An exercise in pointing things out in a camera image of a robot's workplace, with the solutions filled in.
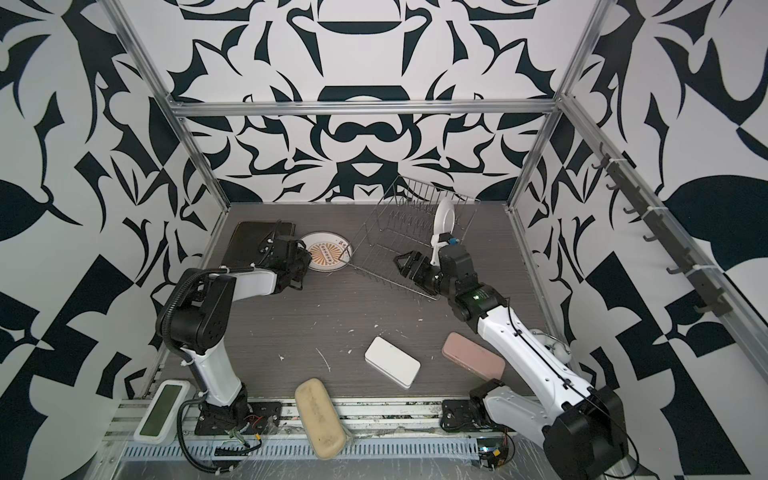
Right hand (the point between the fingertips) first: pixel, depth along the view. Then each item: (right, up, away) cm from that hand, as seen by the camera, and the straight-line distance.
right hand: (402, 263), depth 76 cm
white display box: (-56, -36, -6) cm, 67 cm away
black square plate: (-50, +4, +30) cm, 59 cm away
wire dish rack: (+5, +14, +38) cm, 41 cm away
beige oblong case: (-19, -37, -5) cm, 42 cm away
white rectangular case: (-2, -27, +4) cm, 27 cm away
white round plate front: (+15, +13, +23) cm, 30 cm away
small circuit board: (+21, -44, -5) cm, 49 cm away
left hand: (-28, +3, +24) cm, 37 cm away
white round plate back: (-23, +1, +29) cm, 37 cm away
